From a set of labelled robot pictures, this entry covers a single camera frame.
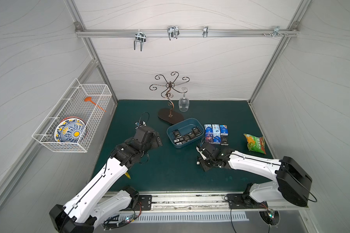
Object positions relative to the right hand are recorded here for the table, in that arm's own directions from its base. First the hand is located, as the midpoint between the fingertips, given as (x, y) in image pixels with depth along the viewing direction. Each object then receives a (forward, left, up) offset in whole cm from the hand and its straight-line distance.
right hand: (202, 162), depth 85 cm
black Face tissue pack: (+17, -16, -1) cm, 23 cm away
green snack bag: (+13, -34, +1) cm, 36 cm away
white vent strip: (-27, +12, -3) cm, 30 cm away
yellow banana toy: (-10, +42, +2) cm, 43 cm away
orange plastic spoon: (+21, +64, +30) cm, 73 cm away
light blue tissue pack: (+25, -11, -1) cm, 27 cm away
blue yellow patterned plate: (-1, +61, +33) cm, 69 cm away
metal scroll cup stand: (+35, +22, 0) cm, 42 cm away
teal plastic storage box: (+21, +10, -1) cm, 24 cm away
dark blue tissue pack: (+20, -6, -1) cm, 21 cm away
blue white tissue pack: (+25, -6, -1) cm, 25 cm away
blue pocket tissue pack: (+24, -17, -2) cm, 30 cm away
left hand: (+4, +27, +19) cm, 33 cm away
